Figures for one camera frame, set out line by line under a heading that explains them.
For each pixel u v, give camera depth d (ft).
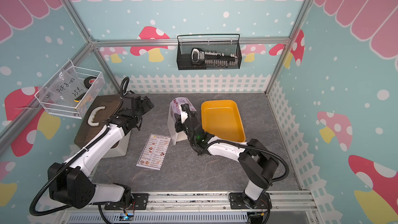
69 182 1.33
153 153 2.99
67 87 2.25
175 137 2.88
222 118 3.37
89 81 2.60
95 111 2.73
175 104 2.75
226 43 3.00
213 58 2.88
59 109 2.12
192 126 2.19
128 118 1.94
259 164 1.48
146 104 2.44
